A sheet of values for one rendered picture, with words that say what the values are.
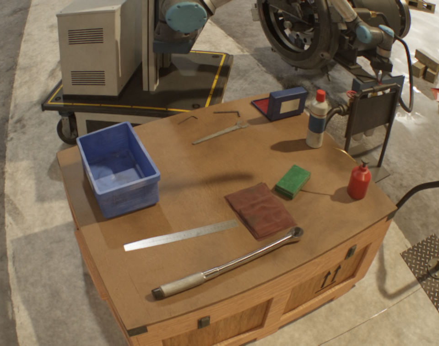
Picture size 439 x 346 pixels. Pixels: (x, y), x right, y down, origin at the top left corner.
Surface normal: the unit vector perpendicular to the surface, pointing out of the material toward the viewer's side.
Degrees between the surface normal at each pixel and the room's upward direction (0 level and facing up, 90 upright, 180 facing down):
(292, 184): 0
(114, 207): 90
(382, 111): 90
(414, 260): 0
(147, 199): 90
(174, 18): 92
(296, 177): 0
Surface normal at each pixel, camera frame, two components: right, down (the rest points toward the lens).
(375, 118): 0.45, 0.59
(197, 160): 0.02, -0.76
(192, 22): 0.16, 0.68
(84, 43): -0.17, 0.64
